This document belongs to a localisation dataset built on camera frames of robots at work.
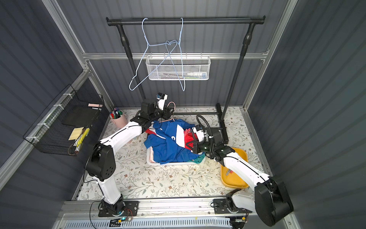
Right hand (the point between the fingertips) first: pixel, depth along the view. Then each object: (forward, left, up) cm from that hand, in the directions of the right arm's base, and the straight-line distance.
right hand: (189, 144), depth 79 cm
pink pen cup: (+24, +50, -5) cm, 56 cm away
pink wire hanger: (+15, +10, +6) cm, 19 cm away
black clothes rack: (+30, -24, -2) cm, 39 cm away
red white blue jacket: (+2, +11, 0) cm, 11 cm away
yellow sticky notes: (0, +58, +10) cm, 59 cm away
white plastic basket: (-8, +21, -8) cm, 24 cm away
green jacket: (-7, -6, -4) cm, 10 cm away
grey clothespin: (-10, -23, -15) cm, 30 cm away
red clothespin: (+5, +1, +6) cm, 8 cm away
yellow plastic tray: (-13, -24, -17) cm, 32 cm away
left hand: (+21, +11, +9) cm, 25 cm away
